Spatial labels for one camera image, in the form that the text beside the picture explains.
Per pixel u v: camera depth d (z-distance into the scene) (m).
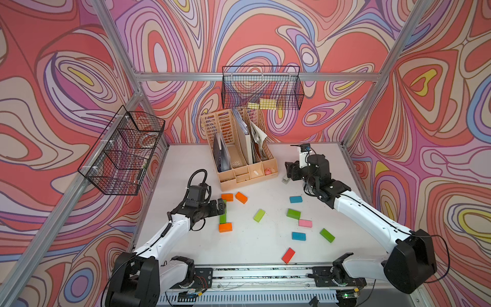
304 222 0.87
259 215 0.91
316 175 0.60
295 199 0.93
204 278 0.72
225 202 0.93
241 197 0.96
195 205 0.66
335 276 0.68
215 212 0.76
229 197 0.96
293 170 0.72
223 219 0.86
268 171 1.02
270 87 0.94
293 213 0.90
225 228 0.83
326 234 0.84
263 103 0.83
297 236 0.84
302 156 0.70
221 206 0.79
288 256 0.79
